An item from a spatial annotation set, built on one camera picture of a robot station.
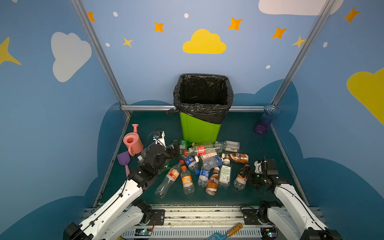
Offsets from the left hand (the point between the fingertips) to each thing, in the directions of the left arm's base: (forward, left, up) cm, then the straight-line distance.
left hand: (173, 142), depth 76 cm
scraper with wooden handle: (-38, -23, -24) cm, 50 cm away
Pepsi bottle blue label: (-2, -10, -21) cm, 24 cm away
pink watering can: (+10, +28, -15) cm, 33 cm away
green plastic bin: (+14, -11, -8) cm, 20 cm away
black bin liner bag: (+39, -20, -1) cm, 43 cm away
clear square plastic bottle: (+11, -36, -20) cm, 43 cm away
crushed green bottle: (+13, -6, -21) cm, 26 cm away
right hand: (-9, -41, -19) cm, 46 cm away
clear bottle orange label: (-16, -8, -22) cm, 28 cm away
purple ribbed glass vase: (+24, -59, -16) cm, 66 cm away
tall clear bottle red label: (-10, +2, -19) cm, 22 cm away
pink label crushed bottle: (+4, -21, -19) cm, 28 cm away
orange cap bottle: (-12, -38, -21) cm, 45 cm away
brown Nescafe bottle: (-15, -21, -18) cm, 32 cm away
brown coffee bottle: (+2, -39, -18) cm, 44 cm away
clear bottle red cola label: (+3, -16, -14) cm, 21 cm away
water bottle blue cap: (-11, -17, -19) cm, 28 cm away
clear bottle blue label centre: (-2, -22, -18) cm, 29 cm away
